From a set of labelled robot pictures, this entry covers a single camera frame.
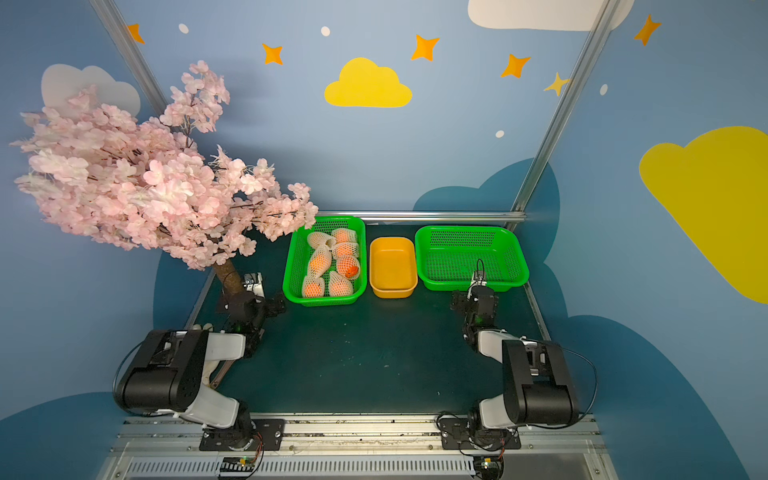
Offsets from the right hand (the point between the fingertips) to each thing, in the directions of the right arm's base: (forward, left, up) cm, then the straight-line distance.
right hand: (478, 289), depth 94 cm
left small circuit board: (-50, +65, -9) cm, 82 cm away
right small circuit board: (-46, +1, -10) cm, 47 cm away
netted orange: (+21, +47, 0) cm, 52 cm away
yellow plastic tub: (+11, +28, -5) cm, 31 cm away
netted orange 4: (-2, +54, 0) cm, 54 cm away
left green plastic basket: (+15, +63, -3) cm, 65 cm away
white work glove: (-15, +86, -6) cm, 88 cm away
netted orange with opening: (+6, +43, +1) cm, 44 cm away
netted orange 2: (+8, +54, 0) cm, 54 cm away
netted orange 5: (-2, +45, 0) cm, 45 cm away
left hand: (-4, +68, +1) cm, 68 cm away
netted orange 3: (+16, +46, -1) cm, 49 cm away
